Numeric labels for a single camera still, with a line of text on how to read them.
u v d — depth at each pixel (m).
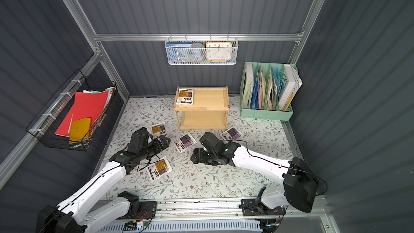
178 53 0.84
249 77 0.94
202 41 0.89
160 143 0.74
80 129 0.68
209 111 0.99
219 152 0.60
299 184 0.42
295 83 0.91
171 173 0.85
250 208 0.73
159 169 0.85
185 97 0.89
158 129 1.01
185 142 0.96
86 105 0.74
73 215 0.40
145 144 0.66
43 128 0.60
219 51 0.88
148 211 0.73
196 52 0.91
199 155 0.68
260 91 0.98
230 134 0.99
